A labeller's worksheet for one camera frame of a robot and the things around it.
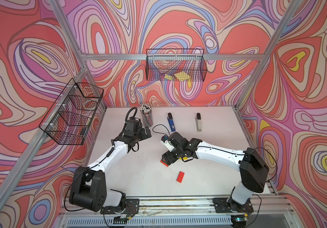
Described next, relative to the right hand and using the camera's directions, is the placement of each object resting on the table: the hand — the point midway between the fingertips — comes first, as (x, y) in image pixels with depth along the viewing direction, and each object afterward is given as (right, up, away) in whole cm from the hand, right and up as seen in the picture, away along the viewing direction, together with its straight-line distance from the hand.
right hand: (168, 160), depth 82 cm
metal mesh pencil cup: (-15, +31, +11) cm, 36 cm away
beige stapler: (+23, +25, +23) cm, 41 cm away
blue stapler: (+2, +25, +25) cm, 36 cm away
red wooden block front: (+7, -10, +1) cm, 12 cm away
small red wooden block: (-3, -3, +3) cm, 5 cm away
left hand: (-14, +16, +5) cm, 22 cm away
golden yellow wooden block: (+8, +4, -11) cm, 14 cm away
